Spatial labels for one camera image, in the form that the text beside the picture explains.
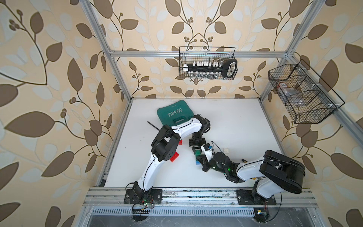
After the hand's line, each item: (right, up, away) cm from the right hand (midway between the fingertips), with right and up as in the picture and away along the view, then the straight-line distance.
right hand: (197, 158), depth 85 cm
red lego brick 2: (-14, 0, +3) cm, 14 cm away
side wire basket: (+57, +35, -13) cm, 68 cm away
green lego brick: (0, +3, +1) cm, 3 cm away
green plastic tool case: (-15, +27, +20) cm, 37 cm away
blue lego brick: (0, -2, -3) cm, 3 cm away
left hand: (+3, +2, +2) cm, 4 cm away
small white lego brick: (+19, +3, +5) cm, 20 cm away
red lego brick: (-11, +8, +8) cm, 16 cm away
